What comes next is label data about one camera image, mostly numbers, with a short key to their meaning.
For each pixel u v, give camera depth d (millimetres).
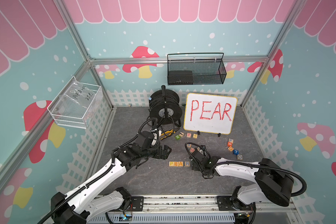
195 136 998
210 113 969
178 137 997
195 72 943
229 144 967
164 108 853
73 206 389
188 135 1019
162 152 657
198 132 1024
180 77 920
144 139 544
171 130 1045
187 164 872
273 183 430
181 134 1024
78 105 721
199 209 736
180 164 872
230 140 988
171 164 875
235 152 920
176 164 873
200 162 671
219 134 1022
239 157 900
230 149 941
